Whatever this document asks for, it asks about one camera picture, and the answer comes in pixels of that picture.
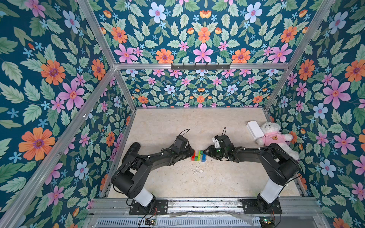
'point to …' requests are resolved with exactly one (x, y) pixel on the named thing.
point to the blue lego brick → (204, 157)
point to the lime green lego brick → (199, 156)
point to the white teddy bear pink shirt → (273, 135)
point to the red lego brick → (193, 157)
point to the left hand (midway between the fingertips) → (195, 150)
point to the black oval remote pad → (133, 150)
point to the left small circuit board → (148, 221)
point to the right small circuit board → (267, 222)
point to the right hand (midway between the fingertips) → (205, 152)
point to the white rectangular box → (254, 129)
